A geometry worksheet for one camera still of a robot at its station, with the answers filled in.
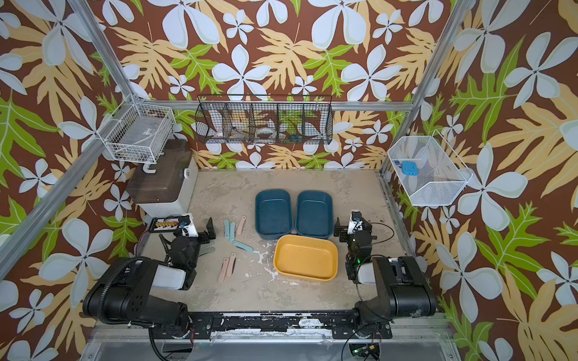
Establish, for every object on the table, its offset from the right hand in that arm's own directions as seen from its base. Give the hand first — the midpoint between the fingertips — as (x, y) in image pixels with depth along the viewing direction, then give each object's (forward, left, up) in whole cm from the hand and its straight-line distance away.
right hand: (350, 217), depth 90 cm
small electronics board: (-43, 0, -15) cm, 46 cm away
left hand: (-1, +61, +2) cm, 61 cm away
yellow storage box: (-12, +18, -11) cm, 24 cm away
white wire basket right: (+10, -28, +17) cm, 34 cm away
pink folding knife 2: (-16, +48, -10) cm, 51 cm away
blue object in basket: (+12, -22, +16) cm, 30 cm away
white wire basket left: (+23, +83, +25) cm, 90 cm away
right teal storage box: (+5, +13, -6) cm, 16 cm away
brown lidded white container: (+9, +74, +7) cm, 75 cm away
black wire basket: (+38, +35, +21) cm, 56 cm away
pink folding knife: (+2, +46, -9) cm, 47 cm away
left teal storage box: (+7, +32, -8) cm, 33 cm away
